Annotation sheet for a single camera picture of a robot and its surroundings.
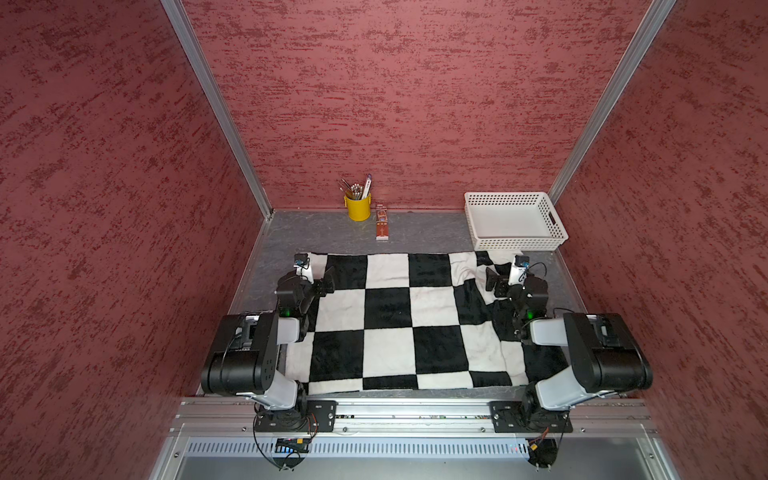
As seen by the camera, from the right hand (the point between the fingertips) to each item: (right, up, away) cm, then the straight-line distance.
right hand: (500, 270), depth 94 cm
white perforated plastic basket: (+14, +18, +24) cm, 33 cm away
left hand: (-59, 0, -1) cm, 59 cm away
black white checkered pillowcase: (-30, -16, -4) cm, 34 cm away
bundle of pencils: (-48, +28, +10) cm, 56 cm away
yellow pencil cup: (-49, +21, +22) cm, 58 cm away
